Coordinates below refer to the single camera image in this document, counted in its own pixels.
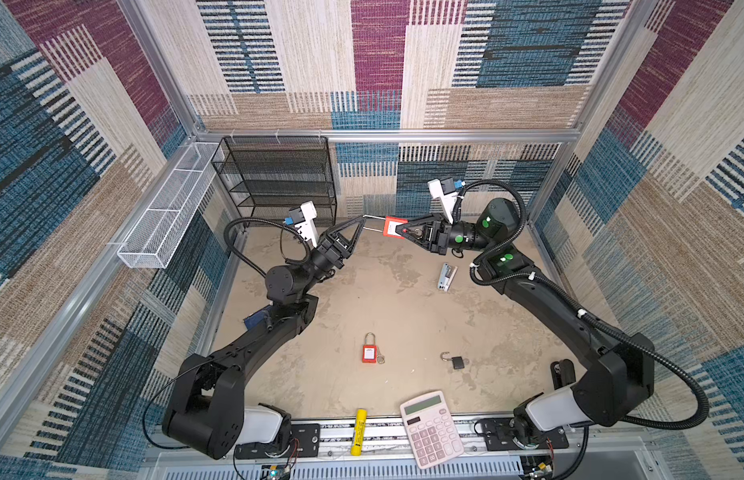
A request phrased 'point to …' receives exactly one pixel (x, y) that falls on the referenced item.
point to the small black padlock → (458, 362)
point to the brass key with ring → (380, 358)
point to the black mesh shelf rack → (270, 175)
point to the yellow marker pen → (359, 432)
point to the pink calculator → (432, 429)
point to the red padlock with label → (369, 353)
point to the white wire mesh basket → (156, 233)
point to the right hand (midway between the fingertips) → (397, 234)
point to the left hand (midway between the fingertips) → (366, 222)
